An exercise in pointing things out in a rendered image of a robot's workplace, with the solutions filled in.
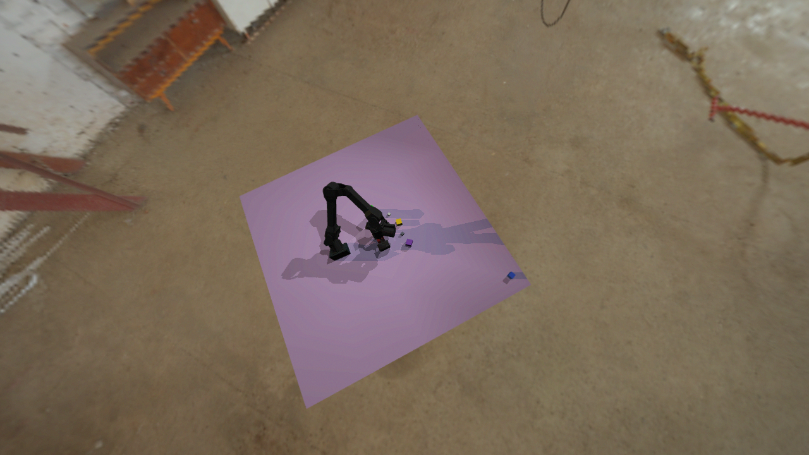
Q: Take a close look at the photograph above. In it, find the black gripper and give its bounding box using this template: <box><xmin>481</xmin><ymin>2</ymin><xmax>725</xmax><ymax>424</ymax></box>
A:
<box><xmin>373</xmin><ymin>233</ymin><xmax>390</xmax><ymax>252</ymax></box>

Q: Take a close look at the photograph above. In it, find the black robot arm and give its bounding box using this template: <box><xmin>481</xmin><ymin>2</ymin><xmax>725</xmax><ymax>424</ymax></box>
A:
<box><xmin>322</xmin><ymin>181</ymin><xmax>396</xmax><ymax>255</ymax></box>

